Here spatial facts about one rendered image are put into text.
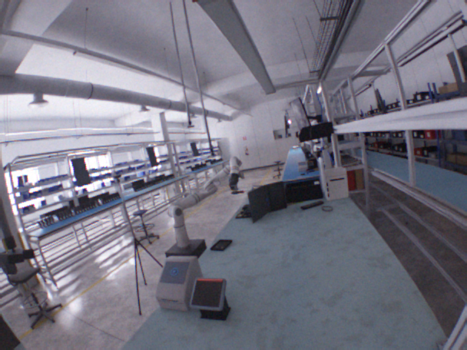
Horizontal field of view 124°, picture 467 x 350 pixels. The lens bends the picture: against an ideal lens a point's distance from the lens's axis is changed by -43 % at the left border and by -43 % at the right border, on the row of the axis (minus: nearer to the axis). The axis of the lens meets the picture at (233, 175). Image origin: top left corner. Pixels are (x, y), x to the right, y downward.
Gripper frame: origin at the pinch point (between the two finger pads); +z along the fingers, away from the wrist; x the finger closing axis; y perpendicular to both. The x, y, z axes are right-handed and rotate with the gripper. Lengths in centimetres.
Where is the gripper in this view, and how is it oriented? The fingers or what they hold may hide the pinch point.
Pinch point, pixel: (235, 193)
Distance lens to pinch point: 156.9
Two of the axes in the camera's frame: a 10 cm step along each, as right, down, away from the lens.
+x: -3.1, -6.8, -6.6
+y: -9.5, 1.6, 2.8
